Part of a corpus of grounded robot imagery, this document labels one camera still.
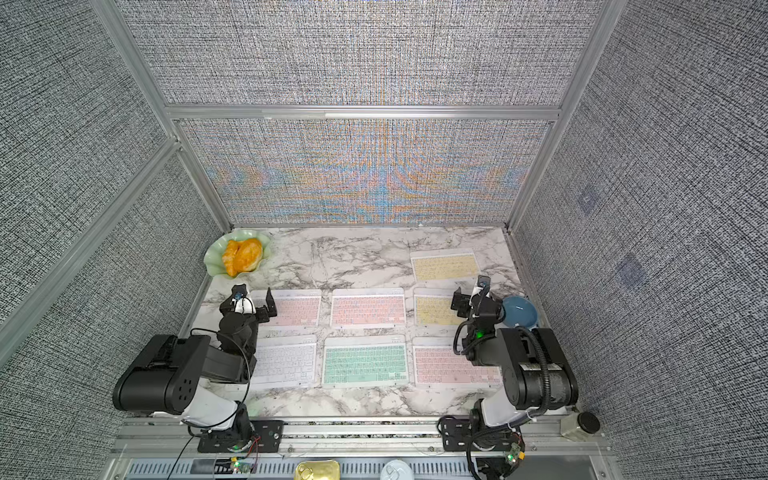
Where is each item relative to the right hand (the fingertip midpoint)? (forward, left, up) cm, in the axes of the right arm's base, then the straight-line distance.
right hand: (477, 283), depth 92 cm
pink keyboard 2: (-4, +34, -8) cm, 35 cm away
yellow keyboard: (+13, +8, -8) cm, 17 cm away
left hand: (-3, +66, +3) cm, 67 cm away
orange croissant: (+12, +76, -1) cm, 77 cm away
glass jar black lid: (-39, -15, 0) cm, 42 cm away
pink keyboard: (-3, +58, -9) cm, 59 cm away
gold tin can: (-47, +44, -4) cm, 64 cm away
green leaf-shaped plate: (+12, +87, -5) cm, 88 cm away
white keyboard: (-21, +57, -8) cm, 61 cm away
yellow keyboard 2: (-3, +13, -9) cm, 16 cm away
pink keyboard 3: (-22, +14, -8) cm, 27 cm away
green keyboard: (-21, +34, -8) cm, 41 cm away
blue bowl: (-6, -14, -7) cm, 17 cm away
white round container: (-47, +26, -2) cm, 54 cm away
